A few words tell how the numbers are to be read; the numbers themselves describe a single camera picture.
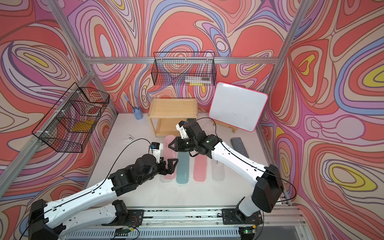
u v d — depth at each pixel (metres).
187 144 0.63
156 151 0.65
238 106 0.98
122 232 0.72
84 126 0.72
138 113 1.12
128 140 1.02
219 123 1.08
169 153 0.71
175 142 0.65
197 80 0.82
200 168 0.91
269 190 0.41
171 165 0.64
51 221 0.40
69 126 0.75
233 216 0.73
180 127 0.69
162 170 0.64
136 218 0.72
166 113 0.91
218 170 0.91
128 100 1.15
